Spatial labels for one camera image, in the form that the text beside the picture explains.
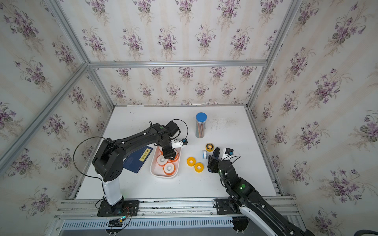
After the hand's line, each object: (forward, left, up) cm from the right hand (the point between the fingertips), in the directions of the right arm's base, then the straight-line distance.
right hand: (216, 158), depth 82 cm
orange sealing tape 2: (+1, +22, -1) cm, 22 cm away
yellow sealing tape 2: (-2, +9, -9) cm, 13 cm away
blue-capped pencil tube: (+21, +8, +9) cm, 25 cm away
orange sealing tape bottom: (-4, +27, -7) cm, 28 cm away
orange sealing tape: (+1, +32, -7) cm, 33 cm away
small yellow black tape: (+12, +2, -8) cm, 15 cm away
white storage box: (-5, +34, -9) cm, 36 cm away
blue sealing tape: (+4, +6, -5) cm, 9 cm away
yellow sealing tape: (+3, +13, -8) cm, 16 cm away
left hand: (+4, +25, -4) cm, 26 cm away
